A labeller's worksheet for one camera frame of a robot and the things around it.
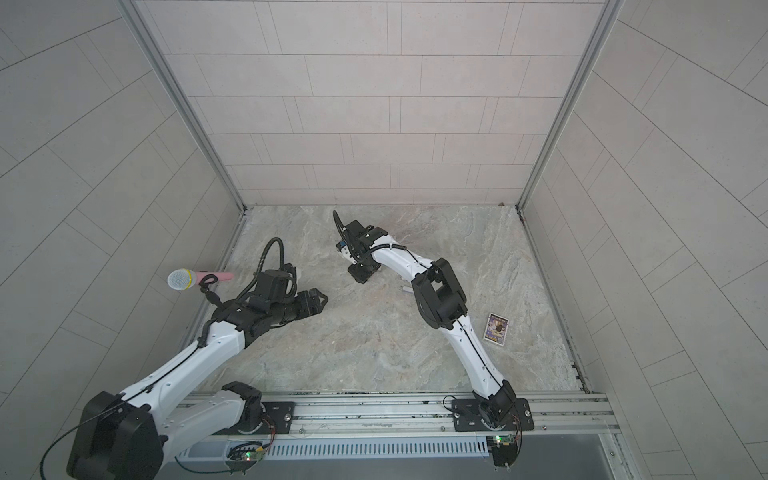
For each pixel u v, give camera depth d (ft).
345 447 4.06
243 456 2.15
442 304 1.94
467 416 2.33
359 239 2.48
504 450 2.25
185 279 2.21
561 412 2.42
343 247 2.90
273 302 2.08
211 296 2.54
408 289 3.06
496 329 2.77
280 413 2.35
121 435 1.25
